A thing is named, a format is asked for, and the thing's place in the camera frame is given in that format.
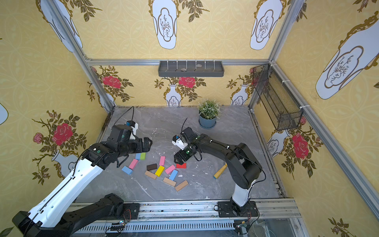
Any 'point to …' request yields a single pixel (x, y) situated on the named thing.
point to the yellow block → (160, 171)
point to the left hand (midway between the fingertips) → (146, 142)
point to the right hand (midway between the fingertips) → (180, 158)
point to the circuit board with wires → (118, 226)
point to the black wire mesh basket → (284, 111)
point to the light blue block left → (127, 170)
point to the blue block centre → (173, 175)
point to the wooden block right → (180, 186)
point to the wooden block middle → (170, 181)
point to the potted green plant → (209, 112)
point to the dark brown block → (151, 167)
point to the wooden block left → (151, 175)
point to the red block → (184, 166)
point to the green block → (142, 156)
